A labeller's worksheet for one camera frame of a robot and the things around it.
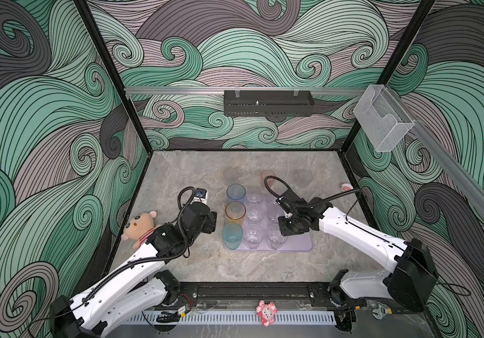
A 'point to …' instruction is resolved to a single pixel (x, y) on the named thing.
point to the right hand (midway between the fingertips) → (283, 229)
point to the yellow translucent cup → (235, 210)
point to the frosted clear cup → (231, 177)
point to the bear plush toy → (139, 228)
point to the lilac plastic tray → (295, 243)
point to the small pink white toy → (346, 187)
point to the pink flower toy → (266, 312)
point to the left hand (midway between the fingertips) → (208, 210)
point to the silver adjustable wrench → (380, 312)
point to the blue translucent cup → (236, 191)
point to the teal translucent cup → (232, 236)
